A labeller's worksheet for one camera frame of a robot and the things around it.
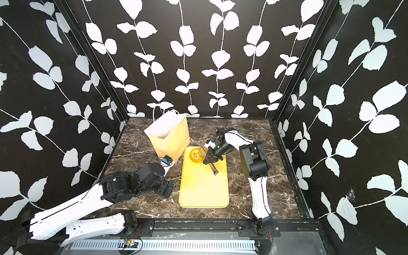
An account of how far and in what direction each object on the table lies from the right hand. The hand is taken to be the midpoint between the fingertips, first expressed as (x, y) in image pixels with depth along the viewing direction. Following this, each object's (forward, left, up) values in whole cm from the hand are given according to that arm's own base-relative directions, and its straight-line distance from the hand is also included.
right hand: (204, 159), depth 90 cm
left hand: (-17, +14, +13) cm, 25 cm away
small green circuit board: (-40, +33, -7) cm, 52 cm away
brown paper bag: (+3, +17, +19) cm, 26 cm away
